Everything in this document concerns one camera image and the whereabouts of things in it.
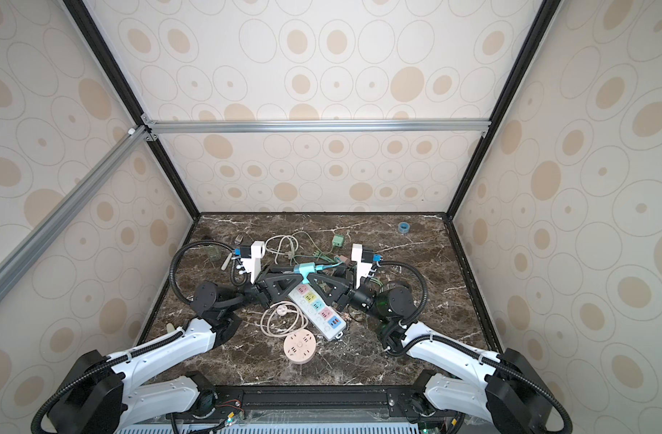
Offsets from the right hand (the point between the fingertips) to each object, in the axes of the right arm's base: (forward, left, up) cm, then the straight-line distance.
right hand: (313, 277), depth 58 cm
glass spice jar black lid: (+31, +42, -32) cm, 61 cm away
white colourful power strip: (+5, -1, -33) cm, 34 cm away
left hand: (-2, +2, 0) cm, 3 cm away
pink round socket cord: (+6, +13, -36) cm, 39 cm away
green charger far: (+39, -5, -35) cm, 52 cm away
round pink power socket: (-4, +7, -33) cm, 34 cm away
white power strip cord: (+31, +14, -33) cm, 48 cm away
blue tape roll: (+46, -33, -35) cm, 67 cm away
